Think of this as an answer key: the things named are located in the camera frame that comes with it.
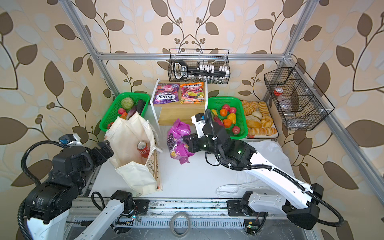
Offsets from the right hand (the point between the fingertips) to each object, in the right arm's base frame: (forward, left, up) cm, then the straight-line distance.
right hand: (184, 140), depth 62 cm
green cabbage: (+49, +47, -24) cm, 72 cm away
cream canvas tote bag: (-9, +21, -15) cm, 27 cm away
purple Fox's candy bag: (+27, +10, +3) cm, 29 cm away
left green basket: (+41, +56, -26) cm, 74 cm away
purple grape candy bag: (-3, +3, 0) cm, 4 cm away
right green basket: (+41, -31, -29) cm, 59 cm away
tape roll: (-22, +4, -34) cm, 41 cm away
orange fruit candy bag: (+27, -4, +3) cm, 27 cm away
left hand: (-3, +33, +2) cm, 33 cm away
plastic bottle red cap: (+29, -51, +1) cm, 58 cm away
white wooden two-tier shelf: (+22, +3, +2) cm, 23 cm away
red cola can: (+9, +25, -22) cm, 35 cm away
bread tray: (+30, -51, -28) cm, 66 cm away
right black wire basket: (+17, -58, +2) cm, 60 cm away
